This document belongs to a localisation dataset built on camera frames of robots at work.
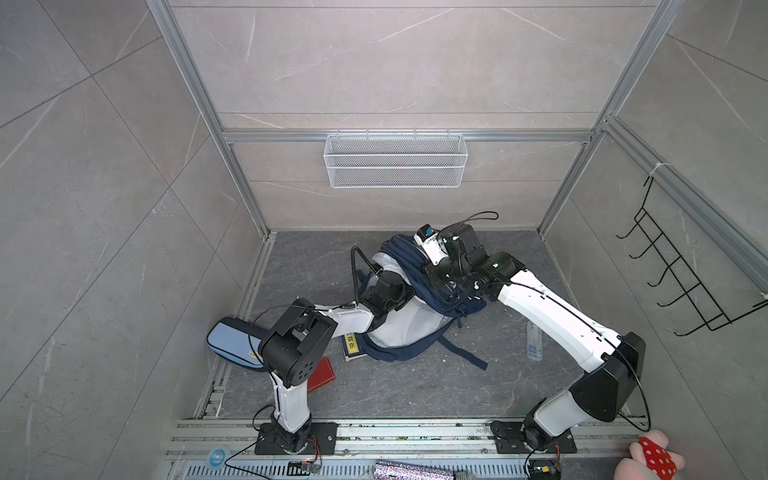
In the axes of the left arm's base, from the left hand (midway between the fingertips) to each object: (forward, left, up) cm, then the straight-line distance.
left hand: (420, 276), depth 92 cm
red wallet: (-25, +30, -11) cm, 41 cm away
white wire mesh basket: (+36, +6, +18) cm, 41 cm away
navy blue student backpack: (-16, 0, +9) cm, 18 cm away
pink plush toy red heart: (-49, -48, -5) cm, 68 cm away
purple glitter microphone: (-48, +12, -8) cm, 50 cm away
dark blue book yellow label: (-18, +22, -11) cm, 30 cm away
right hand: (-5, +1, +13) cm, 14 cm away
